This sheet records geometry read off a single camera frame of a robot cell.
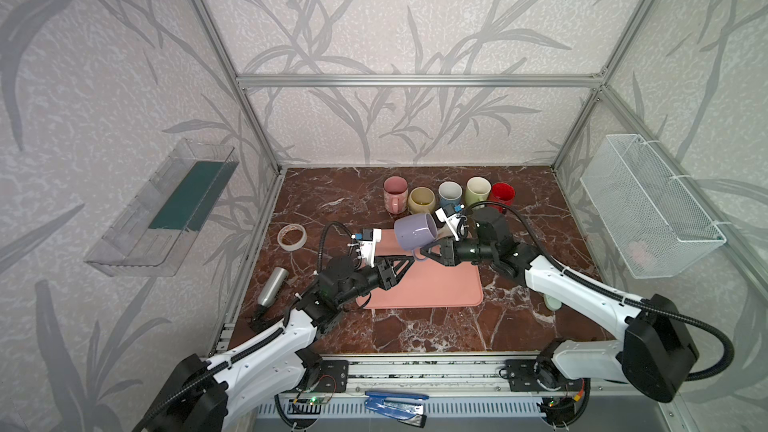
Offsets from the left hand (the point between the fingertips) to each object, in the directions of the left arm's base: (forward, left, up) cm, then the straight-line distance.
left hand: (413, 256), depth 72 cm
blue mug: (+31, -14, -14) cm, 37 cm away
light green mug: (+32, -23, -13) cm, 41 cm away
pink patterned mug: (+29, +5, -12) cm, 32 cm away
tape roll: (+13, +38, -20) cm, 45 cm away
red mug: (+33, -33, -16) cm, 49 cm away
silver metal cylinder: (-1, +41, -19) cm, 45 cm away
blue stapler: (-29, +2, -18) cm, 35 cm away
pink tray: (+3, -8, -22) cm, 23 cm away
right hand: (+4, -3, -1) cm, 5 cm away
